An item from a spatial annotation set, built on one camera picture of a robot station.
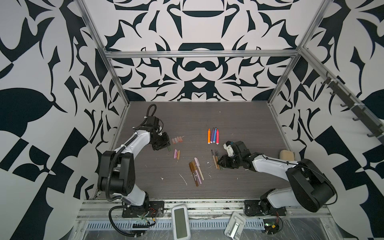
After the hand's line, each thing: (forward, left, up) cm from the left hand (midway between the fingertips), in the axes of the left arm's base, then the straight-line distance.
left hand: (169, 141), depth 89 cm
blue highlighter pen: (+8, -29, -8) cm, 31 cm away
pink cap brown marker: (-5, -28, -9) cm, 30 cm away
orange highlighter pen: (+7, -25, -7) cm, 27 cm away
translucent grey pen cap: (+5, -3, -8) cm, 10 cm away
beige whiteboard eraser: (-8, -69, -5) cm, 70 cm away
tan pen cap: (-5, -5, -7) cm, 10 cm away
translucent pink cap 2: (+4, -1, -7) cm, 9 cm away
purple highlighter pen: (+8, -27, -7) cm, 29 cm away
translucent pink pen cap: (+6, -6, -8) cm, 11 cm away
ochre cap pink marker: (-13, -14, -7) cm, 21 cm away
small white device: (-42, -31, -5) cm, 53 cm away
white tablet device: (-39, -7, -4) cm, 40 cm away
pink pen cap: (-5, -3, -7) cm, 9 cm away
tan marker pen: (-10, -26, -8) cm, 29 cm away
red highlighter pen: (+7, -30, -7) cm, 32 cm away
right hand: (-11, -29, -6) cm, 31 cm away
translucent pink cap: (+6, -7, -8) cm, 12 cm away
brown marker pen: (-16, -13, -8) cm, 22 cm away
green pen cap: (-4, 0, -1) cm, 4 cm away
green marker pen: (-14, -29, -7) cm, 33 cm away
